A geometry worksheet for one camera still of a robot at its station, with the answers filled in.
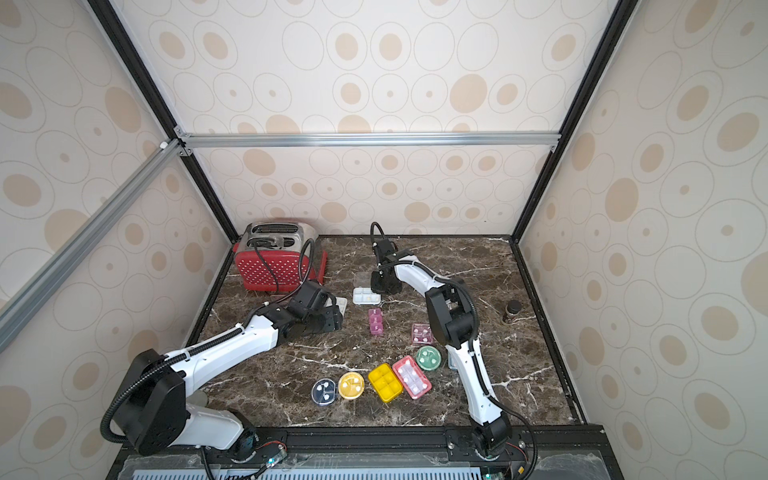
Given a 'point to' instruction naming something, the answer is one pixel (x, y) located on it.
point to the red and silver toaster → (279, 256)
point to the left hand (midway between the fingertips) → (343, 318)
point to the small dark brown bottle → (514, 306)
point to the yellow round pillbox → (351, 385)
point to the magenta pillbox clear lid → (421, 333)
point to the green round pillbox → (428, 358)
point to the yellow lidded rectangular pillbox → (385, 383)
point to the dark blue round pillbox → (323, 391)
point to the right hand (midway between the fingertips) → (389, 288)
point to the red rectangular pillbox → (412, 377)
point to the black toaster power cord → (262, 260)
